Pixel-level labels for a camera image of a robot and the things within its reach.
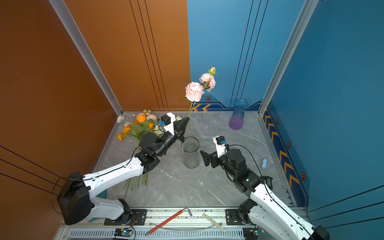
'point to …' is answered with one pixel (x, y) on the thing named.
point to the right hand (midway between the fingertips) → (209, 147)
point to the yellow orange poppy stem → (126, 129)
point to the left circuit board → (124, 232)
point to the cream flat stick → (209, 218)
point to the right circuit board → (251, 233)
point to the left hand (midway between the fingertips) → (187, 116)
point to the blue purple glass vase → (236, 119)
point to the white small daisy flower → (120, 119)
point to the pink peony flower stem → (152, 116)
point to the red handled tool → (171, 217)
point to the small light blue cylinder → (264, 164)
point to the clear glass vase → (190, 147)
